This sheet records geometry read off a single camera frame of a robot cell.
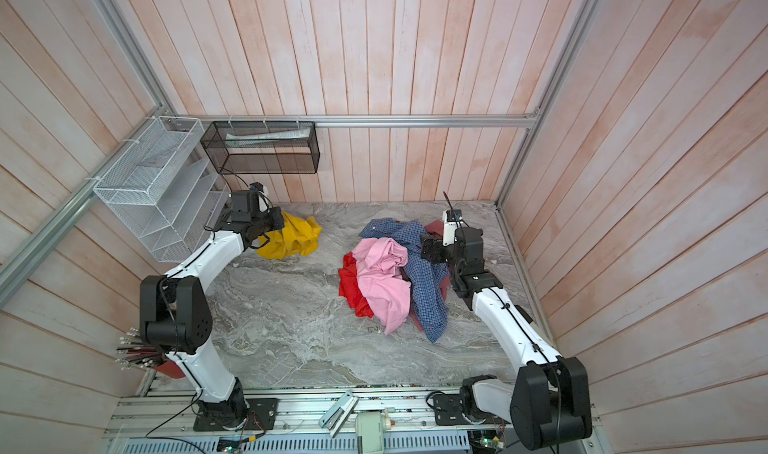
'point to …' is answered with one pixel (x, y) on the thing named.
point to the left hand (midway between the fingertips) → (281, 216)
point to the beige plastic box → (370, 432)
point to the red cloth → (349, 287)
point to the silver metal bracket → (336, 417)
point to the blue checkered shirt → (428, 278)
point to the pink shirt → (384, 287)
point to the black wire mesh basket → (263, 147)
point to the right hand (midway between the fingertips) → (437, 233)
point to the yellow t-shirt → (299, 235)
